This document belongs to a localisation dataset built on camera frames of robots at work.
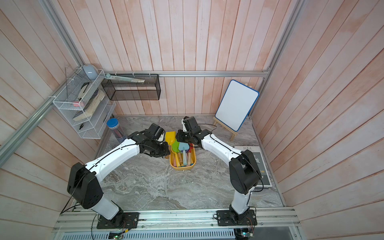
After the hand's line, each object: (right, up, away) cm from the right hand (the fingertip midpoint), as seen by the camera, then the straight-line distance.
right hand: (175, 136), depth 88 cm
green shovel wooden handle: (-1, -7, +7) cm, 11 cm away
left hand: (-4, -11, -6) cm, 13 cm away
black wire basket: (-43, +32, +16) cm, 56 cm away
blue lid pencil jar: (-38, +4, +4) cm, 38 cm away
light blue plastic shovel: (+5, -7, +7) cm, 11 cm away
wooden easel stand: (+36, +4, +13) cm, 38 cm away
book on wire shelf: (-46, +17, -8) cm, 49 cm away
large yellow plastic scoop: (+1, -15, +2) cm, 15 cm away
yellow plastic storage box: (-2, -17, +2) cm, 17 cm away
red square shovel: (+9, -8, +7) cm, 14 cm away
